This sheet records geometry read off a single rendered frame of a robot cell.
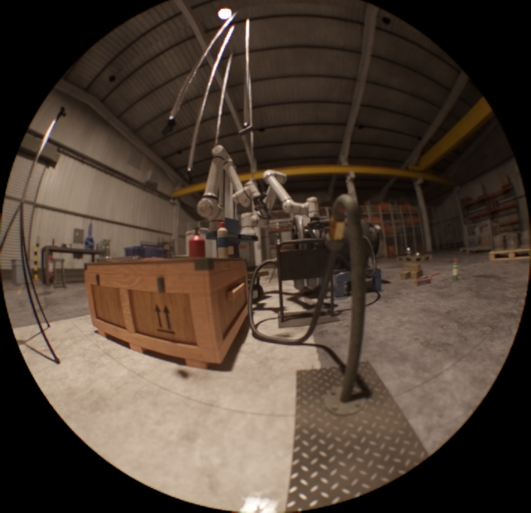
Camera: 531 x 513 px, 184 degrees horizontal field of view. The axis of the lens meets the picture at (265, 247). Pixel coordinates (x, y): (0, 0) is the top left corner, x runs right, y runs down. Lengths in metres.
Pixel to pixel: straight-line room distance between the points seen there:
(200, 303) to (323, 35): 8.67
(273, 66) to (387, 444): 8.88
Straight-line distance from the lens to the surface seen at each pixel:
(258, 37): 8.18
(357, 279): 0.38
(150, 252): 1.40
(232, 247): 1.18
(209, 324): 0.64
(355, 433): 0.52
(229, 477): 0.47
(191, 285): 0.63
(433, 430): 0.58
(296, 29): 8.27
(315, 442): 0.50
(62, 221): 8.47
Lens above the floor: 0.45
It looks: 4 degrees up
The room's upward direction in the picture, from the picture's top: 4 degrees counter-clockwise
